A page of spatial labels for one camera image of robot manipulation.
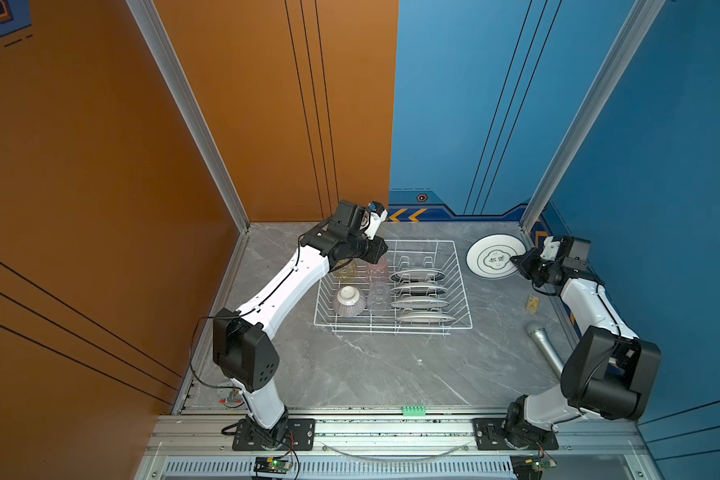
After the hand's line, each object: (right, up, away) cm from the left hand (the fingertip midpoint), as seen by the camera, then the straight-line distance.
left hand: (384, 243), depth 81 cm
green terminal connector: (+7, -44, -4) cm, 45 cm away
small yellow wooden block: (+49, -20, +15) cm, 55 cm away
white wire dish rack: (+21, -4, +28) cm, 35 cm away
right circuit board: (+34, -53, -11) cm, 64 cm away
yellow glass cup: (-11, -9, +16) cm, 22 cm away
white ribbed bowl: (-10, -18, +10) cm, 23 cm away
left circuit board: (-26, -53, -10) cm, 60 cm away
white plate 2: (+13, -22, +6) cm, 26 cm away
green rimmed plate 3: (+12, -15, +14) cm, 23 cm away
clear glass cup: (-1, -16, +6) cm, 17 cm away
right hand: (+38, -4, +7) cm, 39 cm away
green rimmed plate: (+33, -4, +11) cm, 35 cm away
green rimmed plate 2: (+12, -10, +16) cm, 23 cm away
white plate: (+11, -18, +8) cm, 22 cm away
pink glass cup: (-2, -9, +14) cm, 17 cm away
